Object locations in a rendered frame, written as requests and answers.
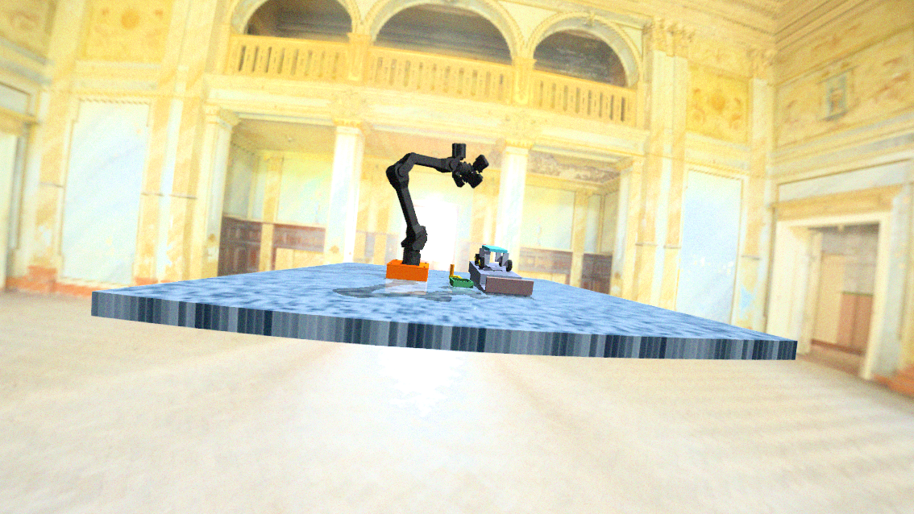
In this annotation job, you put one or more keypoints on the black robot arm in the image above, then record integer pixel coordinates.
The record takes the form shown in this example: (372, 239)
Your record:
(398, 177)

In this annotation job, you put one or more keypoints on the green tray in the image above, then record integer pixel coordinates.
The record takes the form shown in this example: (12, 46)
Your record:
(459, 282)

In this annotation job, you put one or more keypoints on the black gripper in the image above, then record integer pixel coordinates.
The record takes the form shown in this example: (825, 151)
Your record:
(479, 165)

